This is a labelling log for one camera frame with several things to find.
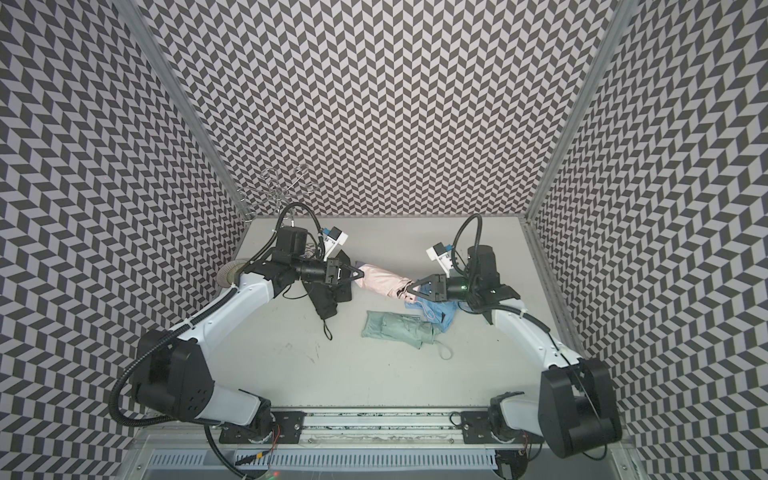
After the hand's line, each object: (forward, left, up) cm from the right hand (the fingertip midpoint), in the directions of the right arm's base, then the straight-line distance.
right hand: (411, 296), depth 73 cm
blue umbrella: (+4, -9, -18) cm, 20 cm away
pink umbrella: (+2, +6, +3) cm, 7 cm away
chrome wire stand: (+26, +37, +12) cm, 47 cm away
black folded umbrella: (+10, +26, -18) cm, 33 cm away
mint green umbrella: (-2, 0, -16) cm, 16 cm away
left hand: (+5, +13, +1) cm, 14 cm away
